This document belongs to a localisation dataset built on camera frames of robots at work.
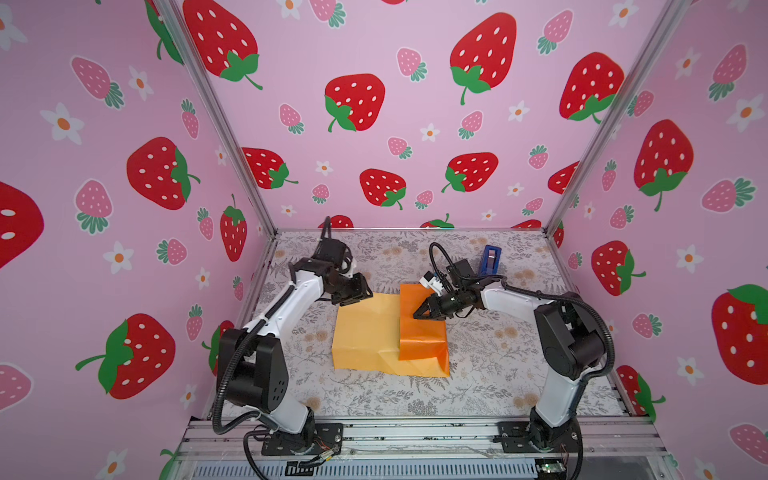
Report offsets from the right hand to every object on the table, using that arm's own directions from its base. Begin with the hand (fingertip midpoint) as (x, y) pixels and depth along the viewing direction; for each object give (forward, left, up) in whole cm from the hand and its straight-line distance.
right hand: (413, 321), depth 87 cm
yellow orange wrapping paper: (-3, +10, -5) cm, 11 cm away
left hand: (+5, +14, +6) cm, 16 cm away
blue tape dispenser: (+27, -26, -2) cm, 38 cm away
